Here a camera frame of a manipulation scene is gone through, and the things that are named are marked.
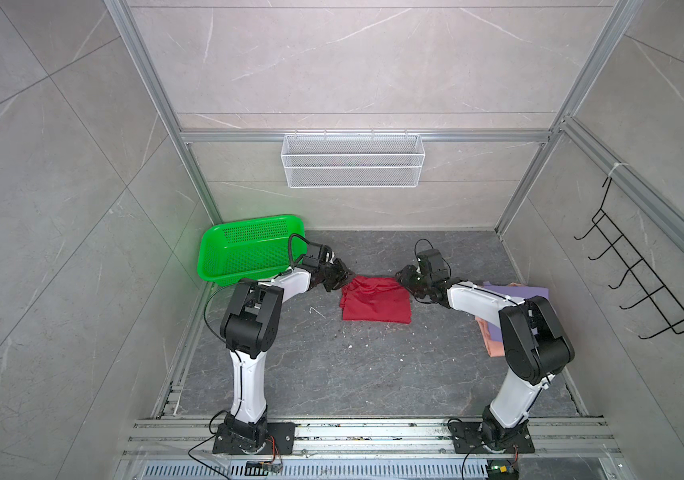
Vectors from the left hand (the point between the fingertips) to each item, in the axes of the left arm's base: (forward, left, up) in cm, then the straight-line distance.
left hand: (356, 268), depth 98 cm
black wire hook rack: (-32, -63, +25) cm, 75 cm away
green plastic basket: (+17, +39, -8) cm, 44 cm away
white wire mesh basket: (+30, +1, +21) cm, 37 cm away
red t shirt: (-9, -6, -5) cm, 12 cm away
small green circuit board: (-55, -32, -8) cm, 65 cm away
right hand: (-2, -13, 0) cm, 14 cm away
